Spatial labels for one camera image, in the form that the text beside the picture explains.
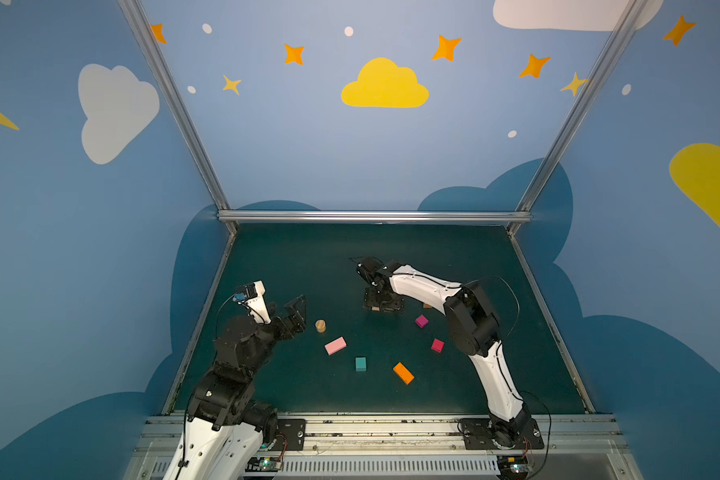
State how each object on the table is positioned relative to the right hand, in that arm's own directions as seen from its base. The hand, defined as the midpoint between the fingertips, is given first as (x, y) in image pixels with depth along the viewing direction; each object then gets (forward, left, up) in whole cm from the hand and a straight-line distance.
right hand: (380, 304), depth 98 cm
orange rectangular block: (-22, -7, -1) cm, 23 cm away
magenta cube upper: (-6, -13, +1) cm, 15 cm away
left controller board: (-45, +27, 0) cm, 53 cm away
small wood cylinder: (-10, +19, +2) cm, 21 cm away
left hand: (-15, +21, +26) cm, 36 cm away
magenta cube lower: (-14, -17, +1) cm, 22 cm away
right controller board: (-42, -33, -2) cm, 54 cm away
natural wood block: (-17, -10, +29) cm, 34 cm away
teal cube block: (-21, +5, +1) cm, 21 cm away
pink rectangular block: (-15, +13, 0) cm, 20 cm away
